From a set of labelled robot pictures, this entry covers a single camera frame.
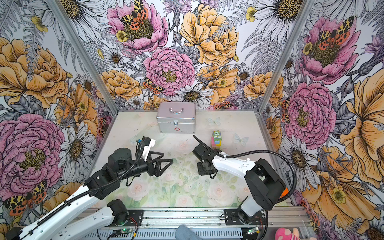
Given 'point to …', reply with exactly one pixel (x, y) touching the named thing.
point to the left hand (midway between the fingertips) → (167, 162)
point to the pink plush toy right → (284, 233)
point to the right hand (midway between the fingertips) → (205, 175)
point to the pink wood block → (212, 142)
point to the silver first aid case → (176, 117)
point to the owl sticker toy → (217, 136)
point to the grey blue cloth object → (182, 232)
